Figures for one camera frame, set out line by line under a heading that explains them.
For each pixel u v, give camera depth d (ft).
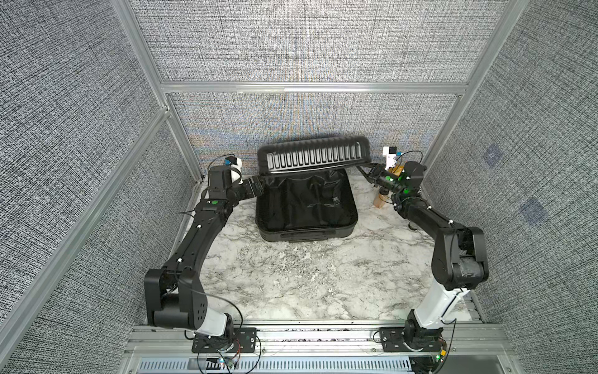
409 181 2.21
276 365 2.30
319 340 2.45
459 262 1.62
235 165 2.40
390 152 2.61
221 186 2.06
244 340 2.40
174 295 1.41
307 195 3.61
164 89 2.89
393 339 2.40
